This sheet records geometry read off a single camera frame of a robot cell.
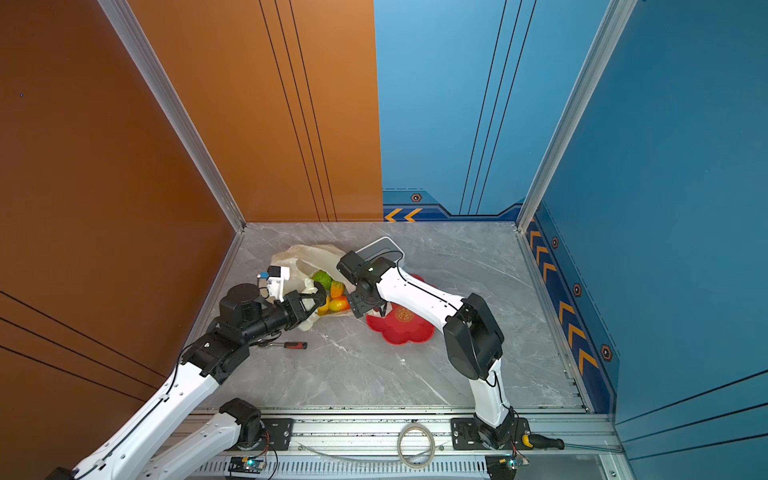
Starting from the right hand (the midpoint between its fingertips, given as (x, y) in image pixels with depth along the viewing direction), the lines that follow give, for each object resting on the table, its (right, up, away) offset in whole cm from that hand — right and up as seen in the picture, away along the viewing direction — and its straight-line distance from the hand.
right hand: (368, 302), depth 87 cm
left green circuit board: (-28, -36, -16) cm, 48 cm away
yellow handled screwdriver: (+42, -30, -17) cm, 55 cm away
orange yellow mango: (-9, -1, +4) cm, 10 cm away
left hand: (-9, +4, -17) cm, 19 cm away
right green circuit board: (+34, -36, -17) cm, 52 cm away
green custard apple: (-15, +6, +9) cm, 19 cm away
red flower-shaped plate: (+10, -8, +5) cm, 14 cm away
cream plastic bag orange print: (-15, +13, -12) cm, 23 cm away
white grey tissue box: (+4, +16, +18) cm, 24 cm away
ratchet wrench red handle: (-23, -13, 0) cm, 26 cm away
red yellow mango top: (-11, +3, +9) cm, 15 cm away
